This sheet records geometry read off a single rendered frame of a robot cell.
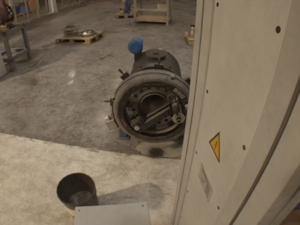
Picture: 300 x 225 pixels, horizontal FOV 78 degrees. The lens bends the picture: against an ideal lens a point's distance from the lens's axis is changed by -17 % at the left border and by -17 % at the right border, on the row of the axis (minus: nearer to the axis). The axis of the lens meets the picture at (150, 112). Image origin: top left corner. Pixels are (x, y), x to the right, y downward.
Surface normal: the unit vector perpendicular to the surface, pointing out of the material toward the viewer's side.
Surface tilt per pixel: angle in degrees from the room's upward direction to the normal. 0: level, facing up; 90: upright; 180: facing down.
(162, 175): 0
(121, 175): 0
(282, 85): 90
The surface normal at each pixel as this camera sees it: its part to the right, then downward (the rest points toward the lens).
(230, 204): -0.99, 0.08
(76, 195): 0.00, -0.81
